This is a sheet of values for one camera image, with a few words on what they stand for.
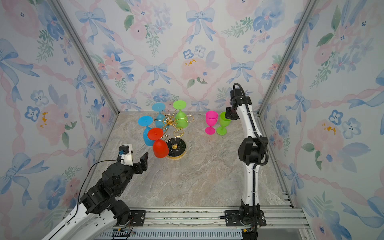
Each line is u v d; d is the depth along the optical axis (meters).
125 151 0.58
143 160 0.64
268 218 0.76
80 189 0.85
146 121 0.75
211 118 0.99
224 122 0.95
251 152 0.61
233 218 0.73
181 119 0.85
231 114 0.82
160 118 0.85
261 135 0.59
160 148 0.77
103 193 0.52
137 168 0.62
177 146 0.98
